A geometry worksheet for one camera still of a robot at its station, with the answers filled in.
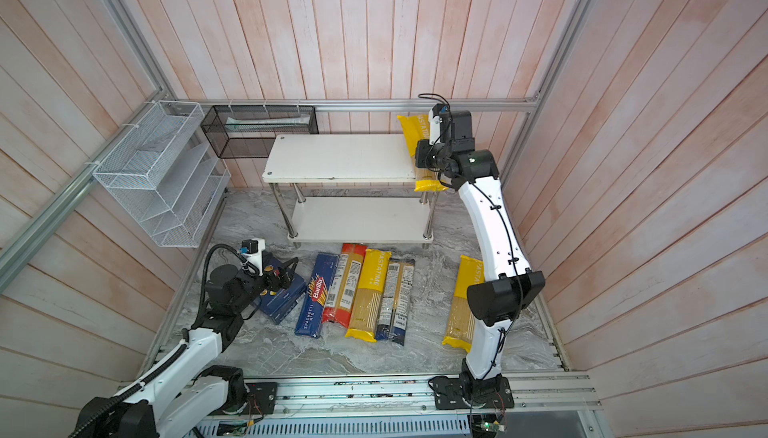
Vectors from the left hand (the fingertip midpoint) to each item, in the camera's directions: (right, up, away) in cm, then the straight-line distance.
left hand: (285, 261), depth 83 cm
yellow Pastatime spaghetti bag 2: (+50, -18, +1) cm, 53 cm away
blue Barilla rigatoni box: (-2, -12, -1) cm, 12 cm away
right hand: (+37, +31, -5) cm, 49 cm away
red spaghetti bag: (+16, -8, +8) cm, 20 cm away
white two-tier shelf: (+14, +24, +40) cm, 49 cm away
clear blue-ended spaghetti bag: (+32, -13, +5) cm, 34 cm away
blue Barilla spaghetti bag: (+7, -15, +1) cm, 16 cm away
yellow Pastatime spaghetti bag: (+23, -11, +7) cm, 27 cm away
